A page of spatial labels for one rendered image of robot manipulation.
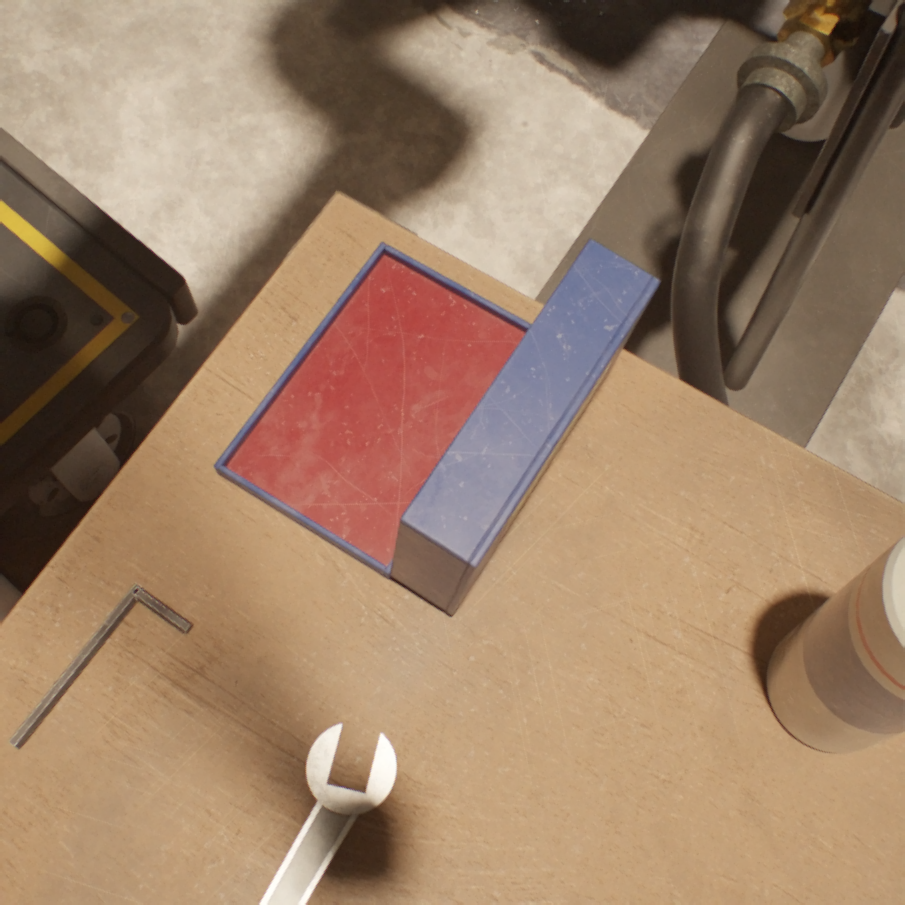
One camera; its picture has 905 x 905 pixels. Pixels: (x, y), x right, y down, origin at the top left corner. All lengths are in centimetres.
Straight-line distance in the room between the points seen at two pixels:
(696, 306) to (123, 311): 39
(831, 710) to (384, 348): 30
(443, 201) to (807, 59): 55
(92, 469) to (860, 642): 73
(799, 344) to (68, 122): 80
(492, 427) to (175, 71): 94
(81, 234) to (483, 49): 62
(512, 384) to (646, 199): 77
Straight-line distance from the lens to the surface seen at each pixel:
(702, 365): 81
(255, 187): 130
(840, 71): 99
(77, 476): 106
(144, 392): 108
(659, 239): 126
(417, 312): 67
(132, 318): 87
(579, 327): 54
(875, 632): 47
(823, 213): 92
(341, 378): 65
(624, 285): 55
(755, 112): 79
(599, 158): 131
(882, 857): 63
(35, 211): 93
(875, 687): 50
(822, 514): 66
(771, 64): 82
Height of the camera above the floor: 106
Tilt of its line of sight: 69 degrees down
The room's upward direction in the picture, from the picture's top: straight up
